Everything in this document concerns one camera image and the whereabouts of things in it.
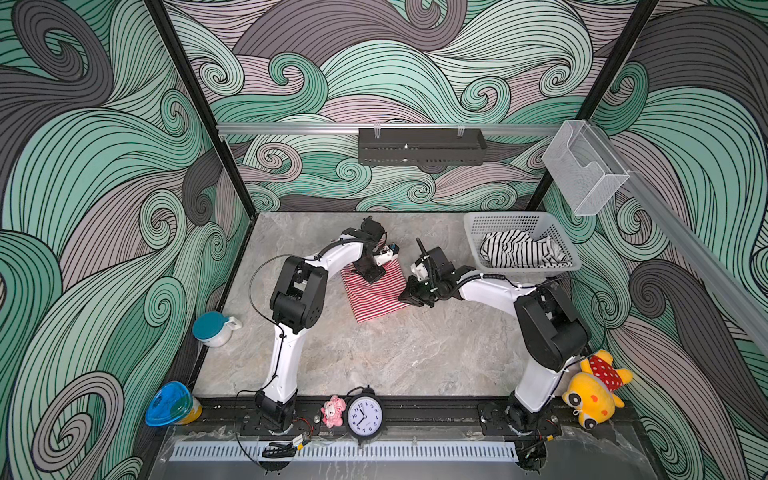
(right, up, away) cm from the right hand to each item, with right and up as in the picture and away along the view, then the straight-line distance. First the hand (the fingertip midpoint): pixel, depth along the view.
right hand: (398, 298), depth 90 cm
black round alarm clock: (-10, -25, -17) cm, 32 cm away
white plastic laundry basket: (+55, +24, +21) cm, 63 cm away
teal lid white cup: (-52, -7, -8) cm, 53 cm away
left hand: (-7, +7, +9) cm, 13 cm away
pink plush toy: (-17, -24, -18) cm, 35 cm away
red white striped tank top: (-9, -1, +3) cm, 10 cm away
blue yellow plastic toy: (-53, -20, -22) cm, 61 cm away
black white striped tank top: (+44, +14, +17) cm, 49 cm away
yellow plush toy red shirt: (+46, -19, -18) cm, 53 cm away
